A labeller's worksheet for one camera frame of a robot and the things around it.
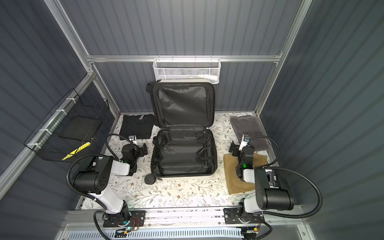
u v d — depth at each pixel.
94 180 0.47
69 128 0.75
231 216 0.73
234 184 0.83
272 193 0.45
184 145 1.03
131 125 1.12
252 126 1.08
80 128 0.75
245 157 0.69
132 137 0.85
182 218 0.75
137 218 0.72
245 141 0.79
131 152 0.77
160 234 0.71
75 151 0.67
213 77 0.93
